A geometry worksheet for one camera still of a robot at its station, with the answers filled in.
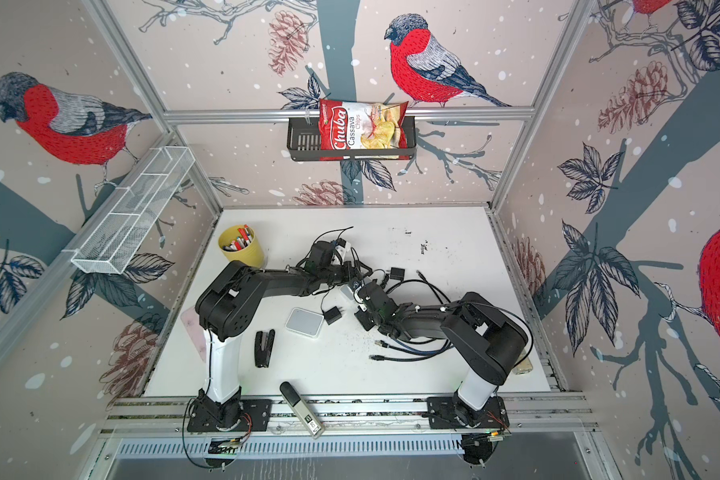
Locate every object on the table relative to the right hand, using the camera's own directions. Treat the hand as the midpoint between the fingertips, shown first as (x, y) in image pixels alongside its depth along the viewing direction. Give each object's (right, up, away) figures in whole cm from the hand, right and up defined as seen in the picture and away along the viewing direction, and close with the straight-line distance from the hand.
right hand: (359, 309), depth 92 cm
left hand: (+2, +11, +3) cm, 11 cm away
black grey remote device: (-10, -22, -23) cm, 33 cm away
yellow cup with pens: (-40, +21, +5) cm, 46 cm away
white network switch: (-17, -3, -4) cm, 17 cm away
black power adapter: (-9, -1, -2) cm, 9 cm away
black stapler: (-27, -9, -9) cm, 30 cm away
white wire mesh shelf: (-60, +26, -18) cm, 68 cm away
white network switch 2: (-3, +7, -8) cm, 11 cm away
